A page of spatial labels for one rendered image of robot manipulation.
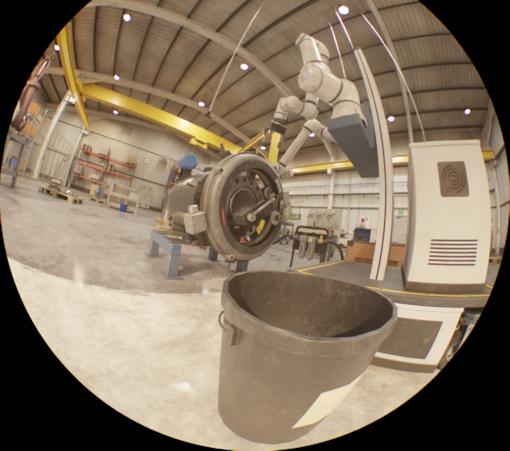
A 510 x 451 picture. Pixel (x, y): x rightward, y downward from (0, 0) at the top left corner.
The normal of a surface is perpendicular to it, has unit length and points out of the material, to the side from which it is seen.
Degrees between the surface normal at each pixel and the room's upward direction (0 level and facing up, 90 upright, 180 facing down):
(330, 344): 90
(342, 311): 87
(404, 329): 90
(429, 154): 90
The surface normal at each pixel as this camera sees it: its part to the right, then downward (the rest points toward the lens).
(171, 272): 0.74, 0.01
